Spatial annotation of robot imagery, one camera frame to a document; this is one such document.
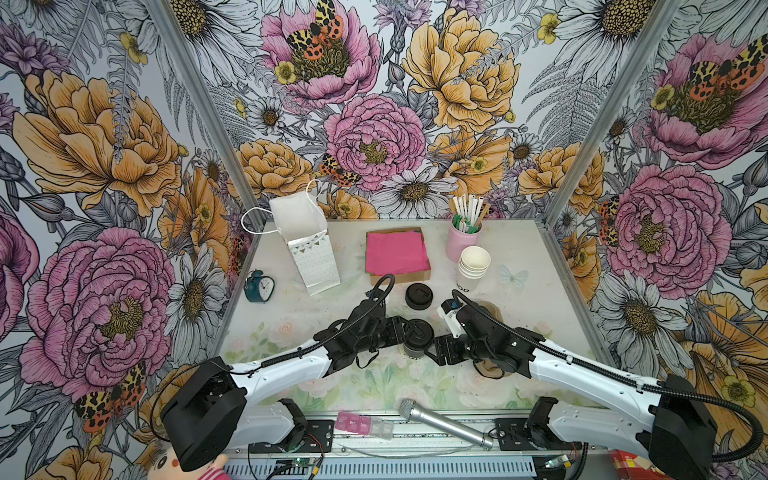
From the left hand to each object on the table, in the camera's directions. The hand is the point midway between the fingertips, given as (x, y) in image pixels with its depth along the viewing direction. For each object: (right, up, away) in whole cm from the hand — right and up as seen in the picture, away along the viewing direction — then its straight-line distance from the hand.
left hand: (407, 337), depth 81 cm
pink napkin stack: (-3, +22, +27) cm, 35 cm away
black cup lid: (+4, +8, +16) cm, 18 cm away
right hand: (+8, -4, -3) cm, 9 cm away
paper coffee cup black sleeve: (+2, -6, +3) cm, 7 cm away
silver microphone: (0, -16, -6) cm, 18 cm away
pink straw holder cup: (+19, +29, +16) cm, 38 cm away
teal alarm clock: (-46, +12, +13) cm, 49 cm away
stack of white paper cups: (+21, +19, +13) cm, 31 cm away
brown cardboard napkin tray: (+1, +14, +20) cm, 24 cm away
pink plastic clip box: (-11, -20, -6) cm, 24 cm away
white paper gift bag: (-33, +33, +15) cm, 49 cm away
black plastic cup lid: (+3, +1, -2) cm, 4 cm away
